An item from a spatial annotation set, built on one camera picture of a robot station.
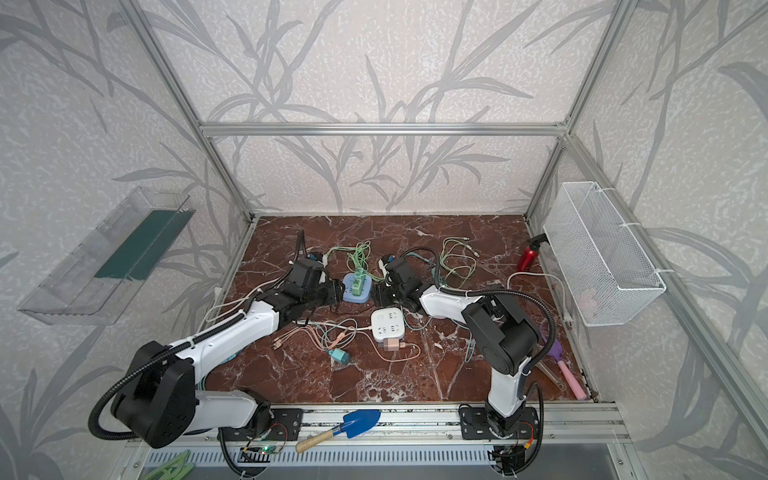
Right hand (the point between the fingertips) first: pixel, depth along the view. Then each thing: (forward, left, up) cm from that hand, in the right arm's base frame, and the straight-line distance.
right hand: (379, 282), depth 94 cm
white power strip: (-12, -3, -4) cm, 13 cm away
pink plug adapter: (-19, -4, -3) cm, 19 cm away
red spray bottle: (+9, -50, +4) cm, 51 cm away
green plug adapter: (-1, +6, +2) cm, 7 cm away
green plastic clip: (-47, +44, -4) cm, 65 cm away
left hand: (-2, +10, +6) cm, 12 cm away
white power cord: (-5, +47, -6) cm, 47 cm away
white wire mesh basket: (-16, -50, +29) cm, 60 cm away
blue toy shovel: (-38, +4, -5) cm, 39 cm away
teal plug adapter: (-22, +10, -3) cm, 24 cm away
